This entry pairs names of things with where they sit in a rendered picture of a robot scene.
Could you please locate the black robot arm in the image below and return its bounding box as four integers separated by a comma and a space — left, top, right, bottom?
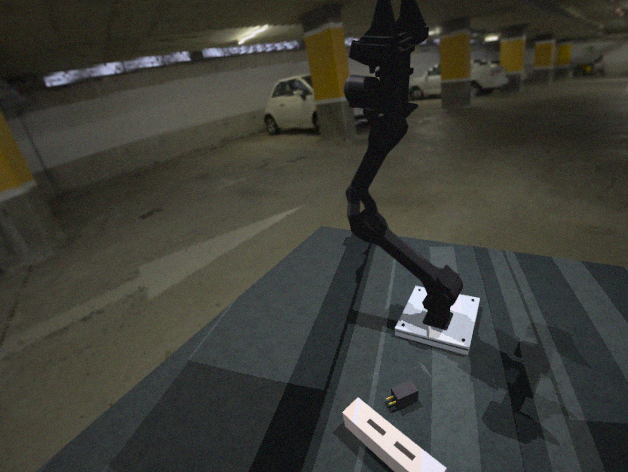
344, 75, 463, 330

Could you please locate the black two-prong plug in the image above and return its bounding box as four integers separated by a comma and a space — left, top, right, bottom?
386, 380, 418, 410

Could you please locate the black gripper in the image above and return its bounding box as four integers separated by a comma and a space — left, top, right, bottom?
356, 0, 429, 85

